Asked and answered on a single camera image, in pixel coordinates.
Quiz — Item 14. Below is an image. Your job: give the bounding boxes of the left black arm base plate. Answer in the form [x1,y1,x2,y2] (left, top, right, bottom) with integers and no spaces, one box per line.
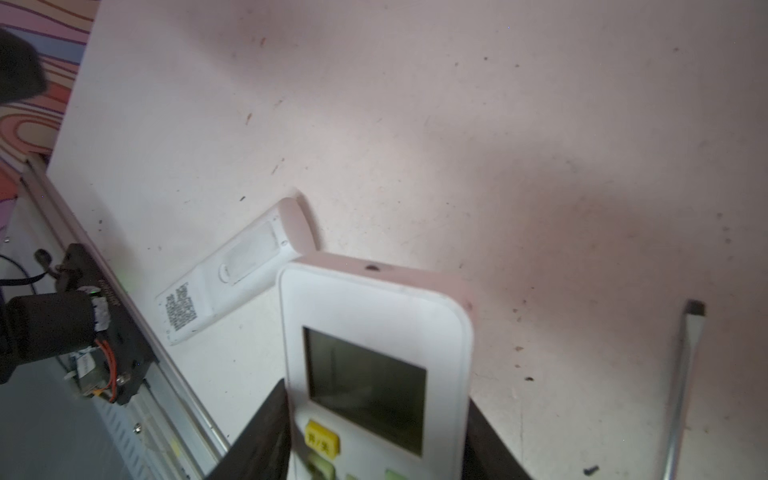
[56,243,157,405]

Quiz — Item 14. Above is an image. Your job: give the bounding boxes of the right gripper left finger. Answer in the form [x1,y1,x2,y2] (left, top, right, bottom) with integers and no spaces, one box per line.
[206,379,291,480]

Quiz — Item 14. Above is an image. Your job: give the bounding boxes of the aluminium front rail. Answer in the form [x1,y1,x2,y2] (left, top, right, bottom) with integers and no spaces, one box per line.
[21,154,229,479]

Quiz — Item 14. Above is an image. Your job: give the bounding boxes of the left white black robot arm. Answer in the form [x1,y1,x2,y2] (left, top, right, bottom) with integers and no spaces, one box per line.
[1,30,96,383]

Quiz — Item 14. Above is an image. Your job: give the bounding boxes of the long white slim remote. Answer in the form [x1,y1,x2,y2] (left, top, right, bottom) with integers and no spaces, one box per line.
[156,197,317,345]

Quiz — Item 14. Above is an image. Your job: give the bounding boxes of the orange black flathead screwdriver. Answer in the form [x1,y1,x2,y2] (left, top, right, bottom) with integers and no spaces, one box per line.
[659,299,707,480]

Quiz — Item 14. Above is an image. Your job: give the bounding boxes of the white air conditioner remote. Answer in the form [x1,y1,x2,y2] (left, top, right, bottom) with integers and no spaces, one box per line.
[277,252,476,479]

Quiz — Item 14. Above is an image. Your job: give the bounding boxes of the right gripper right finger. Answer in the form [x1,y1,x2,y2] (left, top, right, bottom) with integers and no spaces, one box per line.
[461,400,531,480]

